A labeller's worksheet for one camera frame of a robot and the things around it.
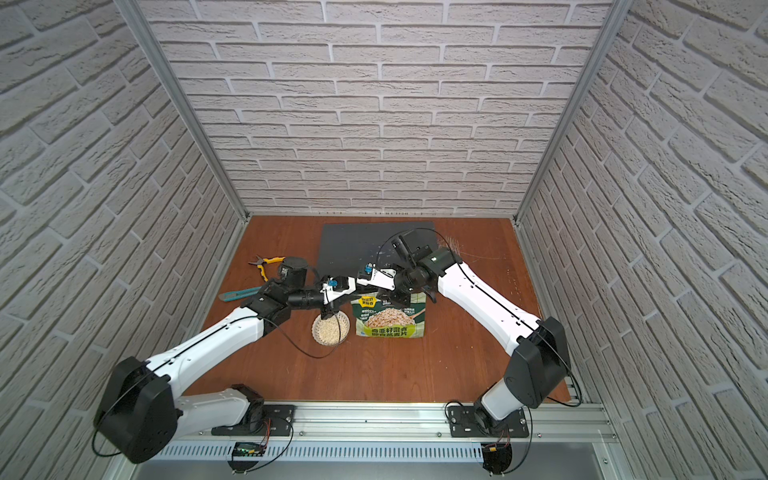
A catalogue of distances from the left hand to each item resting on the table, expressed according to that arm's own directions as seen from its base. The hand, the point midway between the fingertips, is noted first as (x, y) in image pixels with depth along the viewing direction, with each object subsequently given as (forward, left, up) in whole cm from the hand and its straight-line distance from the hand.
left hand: (356, 284), depth 78 cm
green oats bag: (-6, -5, -7) cm, 11 cm away
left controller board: (-35, +26, -22) cm, 49 cm away
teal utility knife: (+6, +45, -19) cm, 49 cm away
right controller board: (-37, -35, -18) cm, 54 cm away
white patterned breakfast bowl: (-6, +8, -15) cm, 18 cm away
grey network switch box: (+25, +6, -16) cm, 30 cm away
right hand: (-3, -5, -1) cm, 6 cm away
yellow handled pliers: (+20, +36, -18) cm, 45 cm away
